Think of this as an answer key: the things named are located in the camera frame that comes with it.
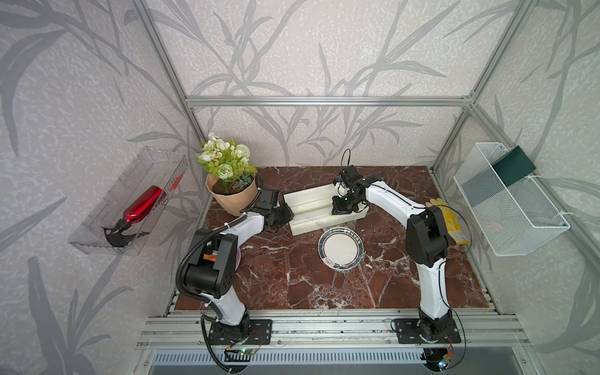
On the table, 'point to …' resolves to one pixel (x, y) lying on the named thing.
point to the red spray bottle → (116, 236)
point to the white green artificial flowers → (227, 160)
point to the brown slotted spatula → (394, 184)
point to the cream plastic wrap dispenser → (312, 209)
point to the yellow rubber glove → (452, 226)
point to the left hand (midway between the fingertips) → (294, 213)
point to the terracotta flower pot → (232, 196)
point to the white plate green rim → (341, 248)
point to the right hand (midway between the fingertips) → (332, 211)
